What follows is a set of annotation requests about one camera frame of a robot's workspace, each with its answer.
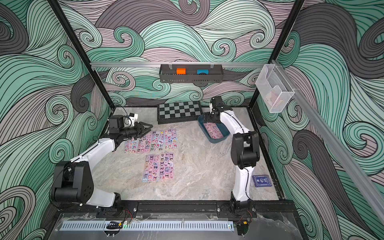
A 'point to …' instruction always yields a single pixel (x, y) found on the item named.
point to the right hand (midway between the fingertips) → (212, 119)
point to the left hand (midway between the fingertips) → (151, 126)
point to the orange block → (181, 71)
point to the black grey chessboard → (179, 112)
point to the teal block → (206, 71)
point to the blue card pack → (262, 180)
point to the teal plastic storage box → (225, 133)
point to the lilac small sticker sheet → (157, 141)
